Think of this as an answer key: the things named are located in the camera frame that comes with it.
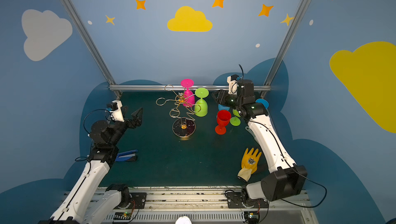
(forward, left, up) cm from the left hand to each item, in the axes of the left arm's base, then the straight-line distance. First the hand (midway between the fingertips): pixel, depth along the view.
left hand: (133, 106), depth 73 cm
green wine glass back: (+10, -33, -12) cm, 37 cm away
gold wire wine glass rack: (+9, -22, -29) cm, 38 cm away
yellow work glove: (-16, -60, -29) cm, 69 cm away
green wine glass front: (+14, -57, -30) cm, 66 cm away
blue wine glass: (+13, -46, -16) cm, 51 cm away
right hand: (+7, -40, +3) cm, 41 cm away
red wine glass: (+7, -47, -17) cm, 50 cm away
